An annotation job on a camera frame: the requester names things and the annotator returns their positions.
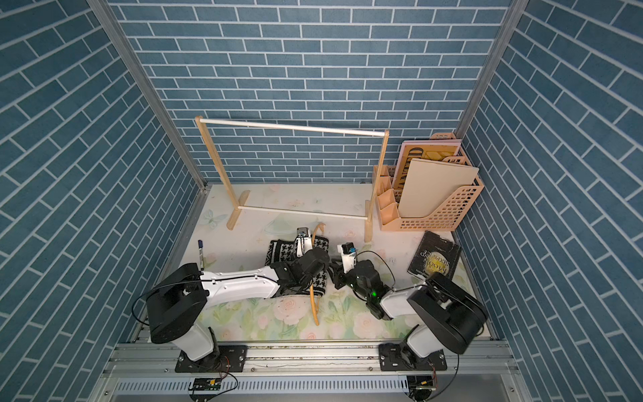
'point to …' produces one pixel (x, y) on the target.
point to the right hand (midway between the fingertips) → (329, 263)
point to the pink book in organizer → (426, 150)
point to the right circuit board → (422, 382)
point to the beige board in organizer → (426, 180)
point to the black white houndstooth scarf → (283, 251)
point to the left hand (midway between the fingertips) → (323, 252)
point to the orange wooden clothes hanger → (314, 306)
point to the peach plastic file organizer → (443, 136)
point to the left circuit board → (208, 383)
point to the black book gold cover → (434, 254)
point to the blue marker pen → (200, 244)
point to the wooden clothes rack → (370, 205)
